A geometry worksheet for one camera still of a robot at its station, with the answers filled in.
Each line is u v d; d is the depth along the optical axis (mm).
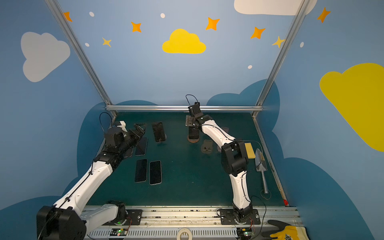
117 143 604
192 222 733
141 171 937
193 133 1013
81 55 857
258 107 1163
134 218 735
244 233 713
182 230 705
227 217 739
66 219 385
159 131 1004
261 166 929
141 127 711
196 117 749
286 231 692
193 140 1050
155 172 869
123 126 722
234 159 547
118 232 705
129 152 692
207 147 960
